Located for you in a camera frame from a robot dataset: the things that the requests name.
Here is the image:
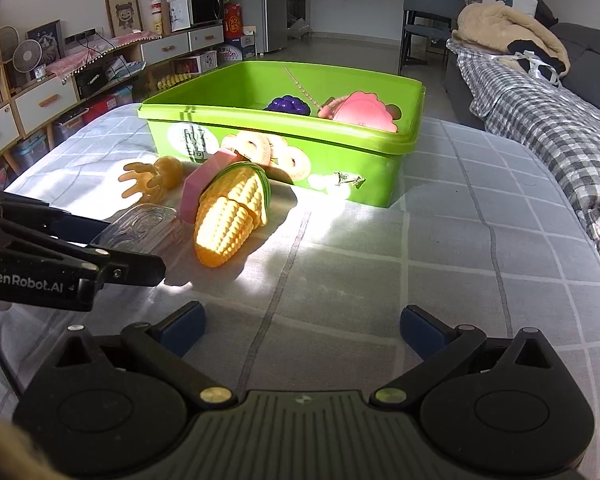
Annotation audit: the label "clear plastic case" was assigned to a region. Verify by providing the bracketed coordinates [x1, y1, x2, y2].
[91, 204, 183, 256]

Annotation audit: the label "amber rubber toy hand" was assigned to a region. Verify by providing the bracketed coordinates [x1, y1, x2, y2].
[118, 156, 184, 204]

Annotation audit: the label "pink toy card box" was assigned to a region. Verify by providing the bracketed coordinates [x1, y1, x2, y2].
[178, 148, 246, 224]

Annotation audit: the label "yellow toy corn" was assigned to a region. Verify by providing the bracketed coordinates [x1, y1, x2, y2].
[194, 162, 271, 268]

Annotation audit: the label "purple toy grapes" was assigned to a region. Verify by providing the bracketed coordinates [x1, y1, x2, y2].
[265, 96, 311, 116]

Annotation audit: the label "white wooden tv cabinet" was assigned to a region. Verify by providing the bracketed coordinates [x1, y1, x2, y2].
[0, 25, 224, 178]

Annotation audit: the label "grey checked table cloth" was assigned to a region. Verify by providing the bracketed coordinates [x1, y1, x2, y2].
[0, 118, 600, 478]

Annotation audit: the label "red storage box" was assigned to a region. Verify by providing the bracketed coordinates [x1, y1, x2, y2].
[83, 94, 118, 125]

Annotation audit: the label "white desk fan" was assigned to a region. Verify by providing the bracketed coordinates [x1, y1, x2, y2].
[12, 39, 43, 76]

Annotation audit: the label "pink cabinet cloth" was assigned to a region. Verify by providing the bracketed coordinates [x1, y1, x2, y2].
[45, 32, 162, 80]

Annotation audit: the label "dark framed picture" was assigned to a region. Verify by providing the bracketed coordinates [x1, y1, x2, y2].
[27, 20, 65, 65]

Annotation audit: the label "white carton box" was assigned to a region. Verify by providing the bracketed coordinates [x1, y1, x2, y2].
[174, 50, 218, 75]

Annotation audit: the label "framed cartoon picture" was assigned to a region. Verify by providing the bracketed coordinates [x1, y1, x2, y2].
[105, 0, 143, 37]

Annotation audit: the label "green plastic storage bin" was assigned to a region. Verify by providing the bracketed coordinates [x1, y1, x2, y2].
[138, 61, 426, 207]

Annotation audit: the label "checked sofa blanket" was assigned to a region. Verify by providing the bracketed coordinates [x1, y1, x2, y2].
[448, 40, 600, 255]

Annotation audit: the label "black microwave oven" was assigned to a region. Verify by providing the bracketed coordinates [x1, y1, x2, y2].
[169, 0, 224, 32]

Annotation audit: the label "red gift box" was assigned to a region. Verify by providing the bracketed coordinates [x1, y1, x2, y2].
[223, 2, 242, 39]

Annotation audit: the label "grey sofa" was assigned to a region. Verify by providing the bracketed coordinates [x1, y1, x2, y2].
[459, 23, 600, 110]

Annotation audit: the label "silver refrigerator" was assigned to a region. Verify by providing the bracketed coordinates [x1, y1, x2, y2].
[216, 0, 289, 54]

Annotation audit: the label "beige folded blanket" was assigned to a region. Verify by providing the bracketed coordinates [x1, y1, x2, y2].
[452, 3, 571, 77]

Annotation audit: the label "grey chair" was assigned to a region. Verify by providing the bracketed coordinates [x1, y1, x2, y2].
[396, 0, 466, 75]

